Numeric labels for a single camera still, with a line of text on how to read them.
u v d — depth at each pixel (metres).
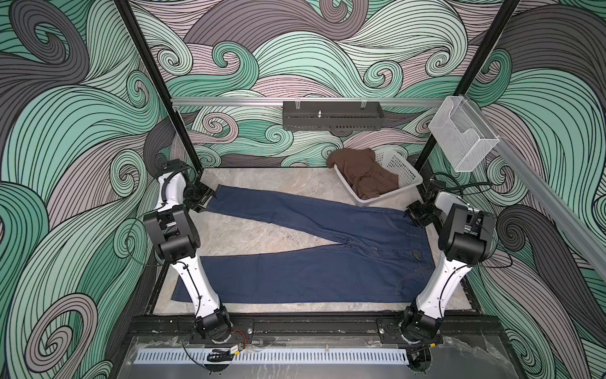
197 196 0.83
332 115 0.95
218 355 0.72
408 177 1.10
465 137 0.74
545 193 0.59
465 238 0.55
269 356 0.70
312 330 0.74
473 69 0.84
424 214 0.82
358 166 1.13
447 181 0.94
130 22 0.73
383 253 0.89
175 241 0.56
